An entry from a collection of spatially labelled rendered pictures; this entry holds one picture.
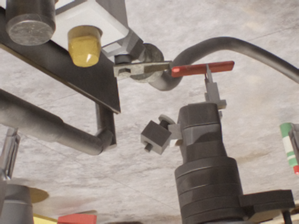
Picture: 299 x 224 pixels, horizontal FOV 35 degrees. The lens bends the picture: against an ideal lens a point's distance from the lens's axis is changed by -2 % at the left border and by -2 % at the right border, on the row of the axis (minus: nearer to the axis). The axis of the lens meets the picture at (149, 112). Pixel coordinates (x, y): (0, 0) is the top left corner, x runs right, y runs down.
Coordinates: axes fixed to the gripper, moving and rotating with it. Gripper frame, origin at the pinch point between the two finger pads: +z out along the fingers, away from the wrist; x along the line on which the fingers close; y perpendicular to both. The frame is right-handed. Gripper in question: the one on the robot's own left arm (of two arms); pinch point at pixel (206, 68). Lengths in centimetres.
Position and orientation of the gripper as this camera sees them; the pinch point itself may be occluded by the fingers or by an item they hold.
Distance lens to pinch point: 62.8
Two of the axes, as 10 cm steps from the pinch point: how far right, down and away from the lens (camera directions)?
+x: -0.2, 4.0, 9.1
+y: -9.9, 1.2, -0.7
